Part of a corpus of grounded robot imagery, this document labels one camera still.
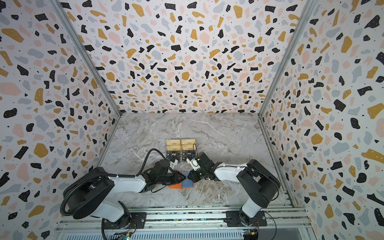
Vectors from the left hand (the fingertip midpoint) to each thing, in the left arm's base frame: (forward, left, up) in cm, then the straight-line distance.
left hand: (188, 177), depth 84 cm
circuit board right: (-27, -31, -5) cm, 41 cm away
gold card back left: (+20, +10, +5) cm, 23 cm away
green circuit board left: (-26, +28, -5) cm, 39 cm away
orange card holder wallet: (-2, +1, -4) cm, 5 cm away
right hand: (+2, 0, -2) cm, 3 cm away
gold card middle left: (+17, +9, +3) cm, 20 cm away
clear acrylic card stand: (+13, +4, -3) cm, 14 cm away
